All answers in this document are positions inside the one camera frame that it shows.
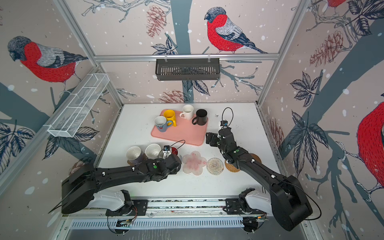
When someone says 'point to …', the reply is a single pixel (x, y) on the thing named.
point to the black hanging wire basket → (187, 69)
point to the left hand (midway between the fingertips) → (175, 166)
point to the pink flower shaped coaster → (193, 163)
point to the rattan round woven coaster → (231, 167)
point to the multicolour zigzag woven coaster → (215, 166)
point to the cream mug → (188, 112)
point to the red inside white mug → (174, 150)
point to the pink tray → (184, 132)
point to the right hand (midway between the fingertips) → (211, 135)
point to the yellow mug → (170, 115)
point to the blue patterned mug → (162, 124)
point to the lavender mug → (134, 156)
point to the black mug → (201, 118)
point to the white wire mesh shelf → (69, 120)
